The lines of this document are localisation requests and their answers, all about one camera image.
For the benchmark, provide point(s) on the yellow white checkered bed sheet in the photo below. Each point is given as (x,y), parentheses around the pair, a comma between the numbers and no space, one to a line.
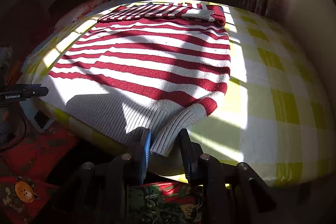
(262,108)

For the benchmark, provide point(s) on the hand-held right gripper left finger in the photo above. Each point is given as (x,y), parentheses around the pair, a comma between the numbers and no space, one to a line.
(145,153)

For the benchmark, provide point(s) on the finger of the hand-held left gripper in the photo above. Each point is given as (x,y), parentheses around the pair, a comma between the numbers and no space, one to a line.
(36,90)

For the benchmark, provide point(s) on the pink floral pillow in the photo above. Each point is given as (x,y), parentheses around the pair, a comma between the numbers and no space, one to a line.
(86,7)

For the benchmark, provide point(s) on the red white navy striped sweater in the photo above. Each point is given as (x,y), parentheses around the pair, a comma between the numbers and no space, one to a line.
(144,61)

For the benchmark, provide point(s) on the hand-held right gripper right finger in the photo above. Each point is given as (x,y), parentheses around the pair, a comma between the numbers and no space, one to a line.
(187,158)

